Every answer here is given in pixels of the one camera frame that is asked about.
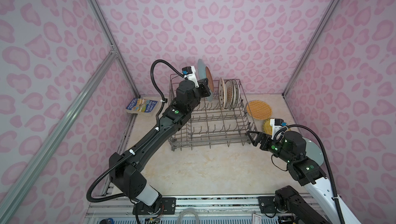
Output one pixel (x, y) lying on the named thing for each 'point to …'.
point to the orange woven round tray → (259, 109)
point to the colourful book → (141, 106)
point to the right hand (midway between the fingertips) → (253, 134)
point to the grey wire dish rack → (211, 126)
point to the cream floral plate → (233, 93)
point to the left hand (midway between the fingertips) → (209, 76)
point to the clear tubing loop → (186, 210)
